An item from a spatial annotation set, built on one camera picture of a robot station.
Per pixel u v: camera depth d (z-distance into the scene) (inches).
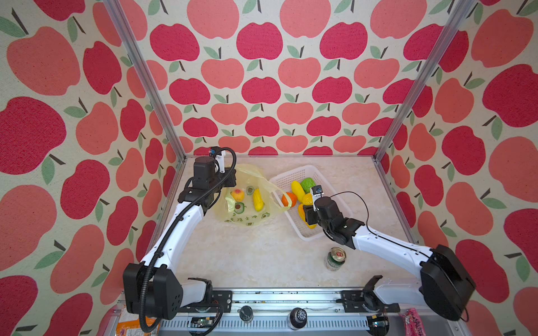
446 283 15.9
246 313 25.1
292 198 38.1
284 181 40.1
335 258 29.5
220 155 27.7
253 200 39.8
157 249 16.8
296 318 23.5
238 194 38.7
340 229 24.7
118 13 27.7
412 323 27.3
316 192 29.3
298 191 39.1
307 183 39.8
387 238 20.5
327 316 44.1
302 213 31.6
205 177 23.3
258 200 38.6
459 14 27.7
